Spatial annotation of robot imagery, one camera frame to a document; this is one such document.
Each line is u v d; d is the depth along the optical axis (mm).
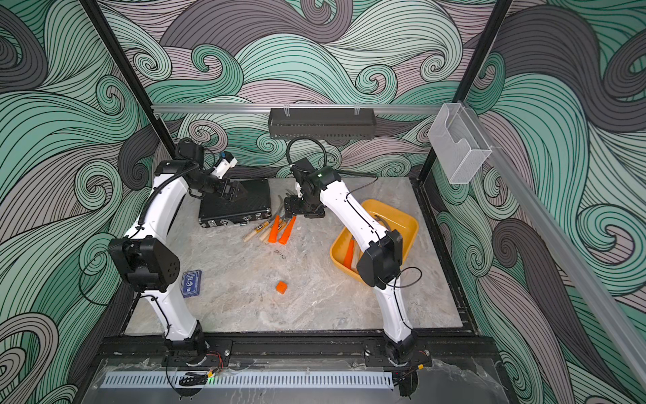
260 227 1006
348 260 906
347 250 955
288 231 1018
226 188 749
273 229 992
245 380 698
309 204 698
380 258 501
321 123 955
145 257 480
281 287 862
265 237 978
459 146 770
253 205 1039
